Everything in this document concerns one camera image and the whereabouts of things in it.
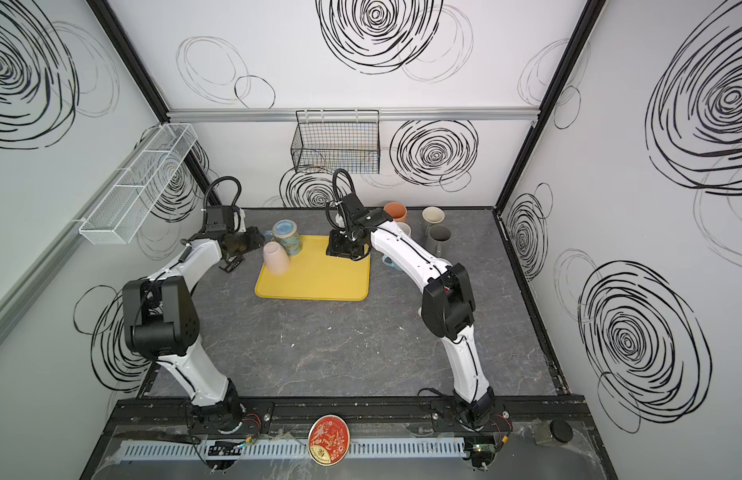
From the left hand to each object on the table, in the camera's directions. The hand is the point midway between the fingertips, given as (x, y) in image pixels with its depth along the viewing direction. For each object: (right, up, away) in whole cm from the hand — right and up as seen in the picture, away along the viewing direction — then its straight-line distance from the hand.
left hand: (261, 236), depth 96 cm
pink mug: (+4, -7, +2) cm, 9 cm away
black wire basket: (+21, +40, +28) cm, 53 cm away
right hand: (+23, -4, -10) cm, 25 cm away
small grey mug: (+58, +8, +11) cm, 60 cm away
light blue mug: (+42, -9, +4) cm, 43 cm away
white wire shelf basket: (-26, +5, -23) cm, 35 cm away
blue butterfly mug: (+7, +1, +3) cm, 8 cm away
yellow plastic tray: (+16, -13, +5) cm, 21 cm away
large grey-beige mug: (+59, +1, +5) cm, 59 cm away
